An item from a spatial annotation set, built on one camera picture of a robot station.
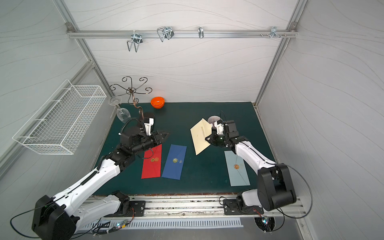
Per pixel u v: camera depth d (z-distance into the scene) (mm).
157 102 1185
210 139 765
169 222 703
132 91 854
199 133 956
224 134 803
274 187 424
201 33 782
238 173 861
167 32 765
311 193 393
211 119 1082
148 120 701
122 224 687
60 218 374
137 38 782
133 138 565
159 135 673
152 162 902
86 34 782
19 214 363
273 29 765
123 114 880
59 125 685
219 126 805
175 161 905
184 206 759
